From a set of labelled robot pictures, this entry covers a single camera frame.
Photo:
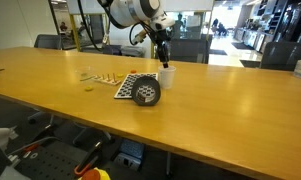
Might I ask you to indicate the grey table leg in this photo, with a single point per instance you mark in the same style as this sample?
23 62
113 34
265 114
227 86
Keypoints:
168 163

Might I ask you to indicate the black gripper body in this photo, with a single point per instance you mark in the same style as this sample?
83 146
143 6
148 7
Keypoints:
161 40

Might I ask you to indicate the standing person dark clothes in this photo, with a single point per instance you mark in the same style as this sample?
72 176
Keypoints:
180 21

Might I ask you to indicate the black tape roll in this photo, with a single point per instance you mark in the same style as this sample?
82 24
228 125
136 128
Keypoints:
146 79

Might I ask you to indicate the yellow red emergency stop button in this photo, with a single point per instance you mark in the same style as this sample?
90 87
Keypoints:
101 175

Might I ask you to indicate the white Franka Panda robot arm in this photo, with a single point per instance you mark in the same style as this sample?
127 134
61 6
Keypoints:
130 10

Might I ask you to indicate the distant seated people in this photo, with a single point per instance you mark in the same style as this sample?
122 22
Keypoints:
220 28

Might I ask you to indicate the black white checkerboard marker board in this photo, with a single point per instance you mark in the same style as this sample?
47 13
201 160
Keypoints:
126 85

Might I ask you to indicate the black office chair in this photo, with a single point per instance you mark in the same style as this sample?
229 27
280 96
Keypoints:
40 118
90 136

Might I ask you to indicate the clear plastic cup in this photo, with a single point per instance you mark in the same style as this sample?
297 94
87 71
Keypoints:
85 71

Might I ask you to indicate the wooden number peg board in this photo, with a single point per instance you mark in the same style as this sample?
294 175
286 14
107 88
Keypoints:
106 80

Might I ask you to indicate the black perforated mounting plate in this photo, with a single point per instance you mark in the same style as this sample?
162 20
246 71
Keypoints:
53 163

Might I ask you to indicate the dark grey office chair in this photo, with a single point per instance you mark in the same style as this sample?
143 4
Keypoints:
111 50
283 55
48 41

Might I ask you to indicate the blue white floor box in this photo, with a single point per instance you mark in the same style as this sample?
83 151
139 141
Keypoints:
128 160

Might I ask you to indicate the white paper cup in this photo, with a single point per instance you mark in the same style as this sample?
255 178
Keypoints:
166 78

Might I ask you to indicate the seated person red shirt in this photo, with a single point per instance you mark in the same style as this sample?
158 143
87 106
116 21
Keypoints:
62 26

